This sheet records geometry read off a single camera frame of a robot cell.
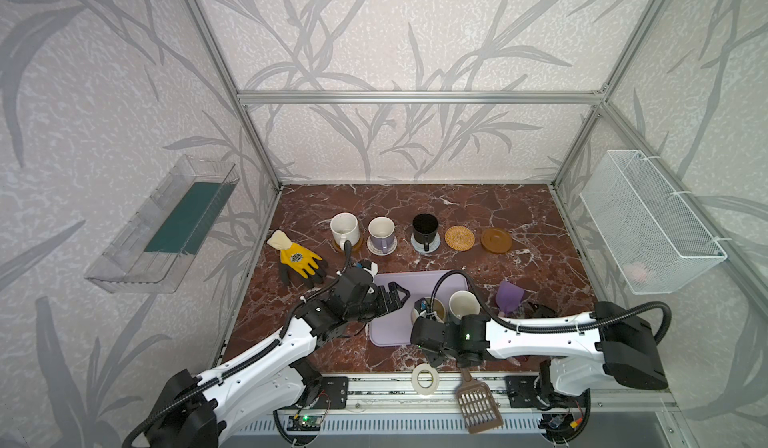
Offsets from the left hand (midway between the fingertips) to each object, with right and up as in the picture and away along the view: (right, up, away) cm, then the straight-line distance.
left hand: (404, 292), depth 77 cm
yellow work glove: (-34, +4, +16) cm, 38 cm away
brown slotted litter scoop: (+18, -26, -5) cm, 32 cm away
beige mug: (+9, -6, +3) cm, 11 cm away
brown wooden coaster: (+33, +11, +27) cm, 44 cm away
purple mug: (-8, +14, +25) cm, 29 cm away
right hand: (+6, -12, +2) cm, 13 cm away
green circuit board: (-24, -30, -6) cm, 39 cm away
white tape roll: (+3, -22, -1) cm, 22 cm away
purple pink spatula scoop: (+31, -5, +12) cm, 34 cm away
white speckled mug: (-20, +16, +24) cm, 35 cm away
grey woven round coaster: (+10, +9, +24) cm, 28 cm away
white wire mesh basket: (+52, +15, -17) cm, 57 cm away
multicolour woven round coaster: (-5, +7, +22) cm, 24 cm away
